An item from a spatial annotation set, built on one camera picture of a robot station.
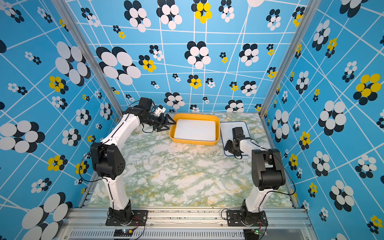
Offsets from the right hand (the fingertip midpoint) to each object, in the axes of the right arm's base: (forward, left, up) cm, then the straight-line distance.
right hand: (231, 148), depth 98 cm
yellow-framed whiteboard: (+13, +24, +3) cm, 28 cm away
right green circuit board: (-45, -6, -2) cm, 45 cm away
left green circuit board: (-46, +59, -3) cm, 75 cm away
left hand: (+4, +36, +21) cm, 42 cm away
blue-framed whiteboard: (+12, +1, +1) cm, 12 cm away
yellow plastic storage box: (+28, +13, +1) cm, 31 cm away
